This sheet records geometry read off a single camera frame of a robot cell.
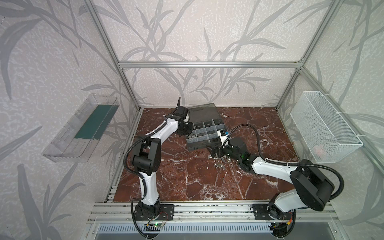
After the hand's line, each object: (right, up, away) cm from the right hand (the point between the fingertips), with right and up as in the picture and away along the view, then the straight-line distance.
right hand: (212, 138), depth 85 cm
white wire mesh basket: (+47, +3, -23) cm, 53 cm away
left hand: (-12, +7, +11) cm, 17 cm away
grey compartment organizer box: (-2, +9, +18) cm, 20 cm away
